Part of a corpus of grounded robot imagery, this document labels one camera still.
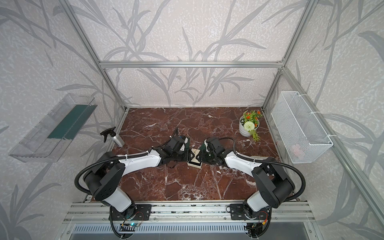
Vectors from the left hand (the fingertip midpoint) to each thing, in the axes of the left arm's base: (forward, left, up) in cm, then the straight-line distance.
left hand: (192, 156), depth 88 cm
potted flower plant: (+17, -34, +11) cm, 40 cm away
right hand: (-1, -3, 0) cm, 3 cm away
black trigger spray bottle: (+11, +48, +2) cm, 50 cm away
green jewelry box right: (-2, -6, +11) cm, 12 cm away
